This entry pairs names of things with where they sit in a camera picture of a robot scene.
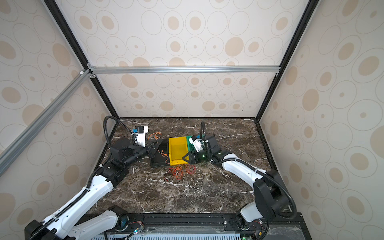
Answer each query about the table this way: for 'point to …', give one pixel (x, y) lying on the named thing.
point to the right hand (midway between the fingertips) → (186, 157)
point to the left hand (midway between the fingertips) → (164, 139)
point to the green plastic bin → (191, 146)
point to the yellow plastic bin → (178, 148)
